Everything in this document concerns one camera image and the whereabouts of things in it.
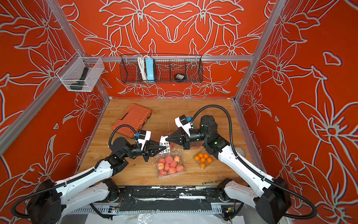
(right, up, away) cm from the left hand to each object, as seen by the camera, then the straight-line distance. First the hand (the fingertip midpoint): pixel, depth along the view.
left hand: (165, 147), depth 63 cm
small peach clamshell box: (+4, 0, -2) cm, 5 cm away
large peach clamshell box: (+1, -15, +18) cm, 23 cm away
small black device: (+7, +40, +32) cm, 52 cm away
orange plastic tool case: (-25, +12, +38) cm, 47 cm away
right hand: (+1, +5, -3) cm, 6 cm away
